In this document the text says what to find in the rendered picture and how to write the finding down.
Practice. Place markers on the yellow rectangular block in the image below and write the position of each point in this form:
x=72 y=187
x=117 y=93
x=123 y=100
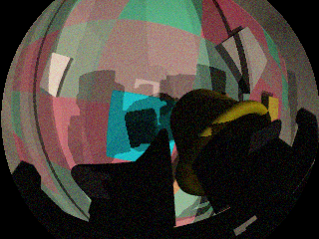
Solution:
x=272 y=104

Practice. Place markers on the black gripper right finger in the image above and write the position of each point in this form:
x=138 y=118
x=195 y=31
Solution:
x=220 y=164

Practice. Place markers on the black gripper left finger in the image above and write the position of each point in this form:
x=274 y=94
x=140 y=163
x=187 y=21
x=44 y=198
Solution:
x=150 y=177

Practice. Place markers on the brown wooden beam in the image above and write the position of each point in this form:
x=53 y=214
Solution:
x=175 y=162

